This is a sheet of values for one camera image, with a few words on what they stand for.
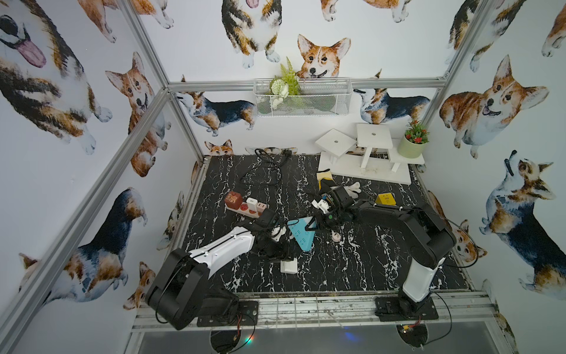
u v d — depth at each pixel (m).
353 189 1.06
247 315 0.74
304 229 0.86
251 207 0.93
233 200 0.94
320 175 1.11
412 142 0.92
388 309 0.73
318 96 0.92
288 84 0.82
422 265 0.51
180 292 0.42
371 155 1.07
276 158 1.22
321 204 0.88
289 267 0.80
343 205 0.76
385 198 0.93
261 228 0.64
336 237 0.90
